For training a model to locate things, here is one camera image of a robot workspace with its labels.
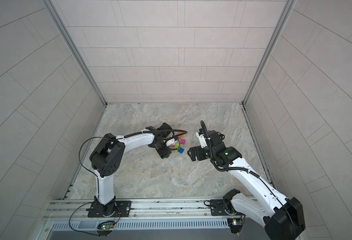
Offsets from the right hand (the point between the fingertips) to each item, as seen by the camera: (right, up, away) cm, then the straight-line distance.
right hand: (194, 151), depth 77 cm
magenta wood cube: (-6, +2, +19) cm, 20 cm away
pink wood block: (-13, +1, +7) cm, 15 cm away
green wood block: (-10, 0, +13) cm, 16 cm away
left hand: (-15, -3, +16) cm, 22 cm away
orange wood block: (-8, +6, +7) cm, 13 cm away
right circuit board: (+18, -31, -9) cm, 37 cm away
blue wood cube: (-8, -3, +14) cm, 16 cm away
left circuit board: (-39, -29, -14) cm, 50 cm away
